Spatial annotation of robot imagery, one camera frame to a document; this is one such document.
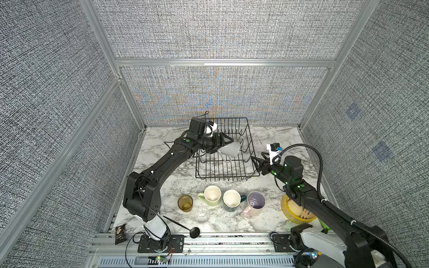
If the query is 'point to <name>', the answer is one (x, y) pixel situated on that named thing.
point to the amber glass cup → (185, 202)
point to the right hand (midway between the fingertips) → (258, 151)
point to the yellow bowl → (292, 215)
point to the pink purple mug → (256, 201)
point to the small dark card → (120, 236)
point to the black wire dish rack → (213, 167)
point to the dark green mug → (232, 198)
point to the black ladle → (194, 232)
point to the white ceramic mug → (230, 150)
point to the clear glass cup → (202, 215)
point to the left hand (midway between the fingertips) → (232, 142)
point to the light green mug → (212, 195)
